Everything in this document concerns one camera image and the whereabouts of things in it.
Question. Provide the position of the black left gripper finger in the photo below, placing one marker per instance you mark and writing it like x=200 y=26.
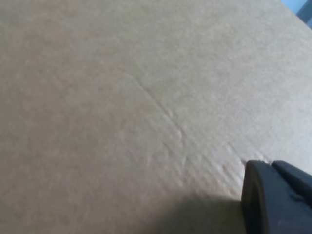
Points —
x=276 y=198

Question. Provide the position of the brown cardboard shoebox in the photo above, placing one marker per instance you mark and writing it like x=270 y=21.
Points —
x=139 y=116

